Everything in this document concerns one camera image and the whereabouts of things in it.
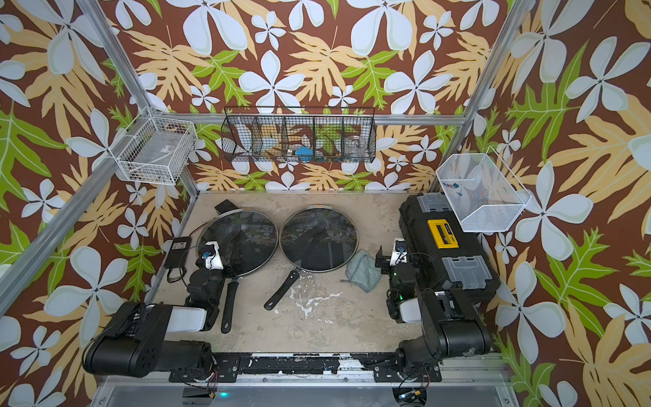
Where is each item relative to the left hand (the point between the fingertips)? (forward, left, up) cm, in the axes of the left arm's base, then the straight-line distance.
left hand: (225, 246), depth 87 cm
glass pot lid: (+5, -33, -3) cm, 33 cm away
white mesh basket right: (+12, -87, +16) cm, 89 cm away
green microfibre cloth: (-4, -49, -10) cm, 50 cm away
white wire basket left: (+25, +24, +22) cm, 41 cm away
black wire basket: (+39, -25, +19) cm, 51 cm away
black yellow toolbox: (-5, -73, +4) cm, 74 cm away
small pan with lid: (-10, -23, -4) cm, 26 cm away
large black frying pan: (-16, -5, -3) cm, 17 cm away
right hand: (+2, -60, -2) cm, 60 cm away
